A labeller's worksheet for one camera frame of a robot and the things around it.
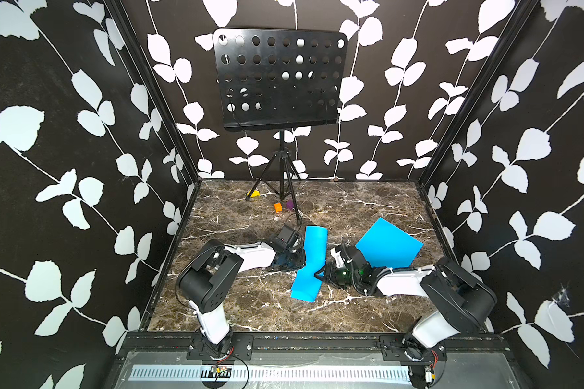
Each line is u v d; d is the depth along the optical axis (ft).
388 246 3.23
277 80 2.31
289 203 3.44
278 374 2.30
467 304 1.48
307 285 2.88
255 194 3.71
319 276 2.75
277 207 3.54
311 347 2.46
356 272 2.30
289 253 2.63
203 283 1.56
